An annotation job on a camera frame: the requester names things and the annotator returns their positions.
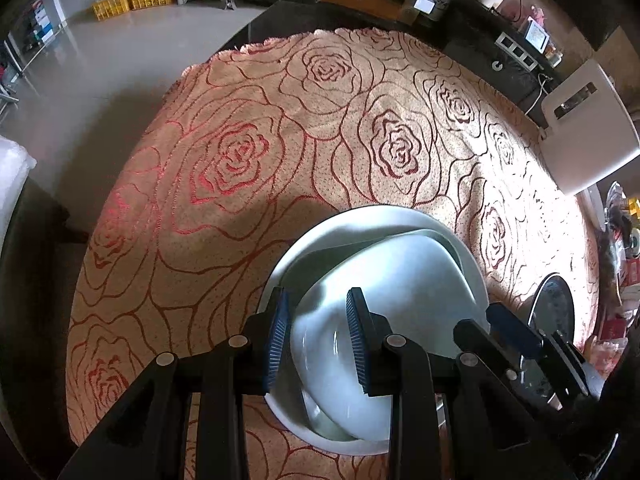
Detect blue patterned ceramic bowl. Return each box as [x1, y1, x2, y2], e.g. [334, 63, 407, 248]
[519, 272, 576, 401]

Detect green square plate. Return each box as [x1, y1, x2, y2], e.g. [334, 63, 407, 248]
[278, 226, 467, 441]

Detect white oval dish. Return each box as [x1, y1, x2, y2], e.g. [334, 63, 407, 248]
[290, 231, 483, 442]

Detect large white round plate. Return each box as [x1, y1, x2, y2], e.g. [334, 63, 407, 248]
[259, 205, 489, 456]

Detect tray of assorted clutter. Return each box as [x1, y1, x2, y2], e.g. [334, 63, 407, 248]
[597, 181, 639, 377]

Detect small white plate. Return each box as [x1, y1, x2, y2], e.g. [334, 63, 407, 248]
[577, 184, 606, 232]

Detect rose patterned tablecloth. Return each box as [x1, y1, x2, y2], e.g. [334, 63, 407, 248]
[62, 29, 598, 479]

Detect white cushioned chair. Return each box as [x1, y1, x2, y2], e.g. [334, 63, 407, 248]
[0, 136, 37, 248]

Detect black sideboard cabinet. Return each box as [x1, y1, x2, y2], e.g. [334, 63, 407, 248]
[224, 0, 562, 115]

